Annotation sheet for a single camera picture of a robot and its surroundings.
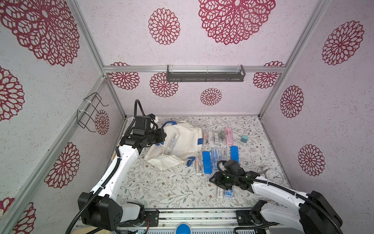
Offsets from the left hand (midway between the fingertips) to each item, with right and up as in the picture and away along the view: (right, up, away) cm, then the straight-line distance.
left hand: (166, 135), depth 78 cm
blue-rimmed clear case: (+24, -18, +16) cm, 34 cm away
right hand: (+24, -26, +4) cm, 35 cm away
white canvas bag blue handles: (+8, -6, +22) cm, 24 cm away
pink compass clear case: (+25, -3, +28) cm, 37 cm away
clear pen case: (+33, -2, +28) cm, 43 cm away
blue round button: (+9, -45, -8) cm, 46 cm away
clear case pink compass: (+19, -19, +14) cm, 30 cm away
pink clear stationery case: (+42, -2, +28) cm, 50 cm away
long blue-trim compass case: (+35, -32, +3) cm, 47 cm away
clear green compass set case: (+37, -2, +28) cm, 46 cm away
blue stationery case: (+44, -13, +21) cm, 50 cm away
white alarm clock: (+61, -23, +7) cm, 66 cm away
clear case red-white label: (+30, -32, +3) cm, 44 cm away
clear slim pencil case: (+35, -14, +19) cm, 42 cm away
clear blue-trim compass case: (+29, -15, +17) cm, 37 cm away
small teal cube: (+53, -3, +27) cm, 59 cm away
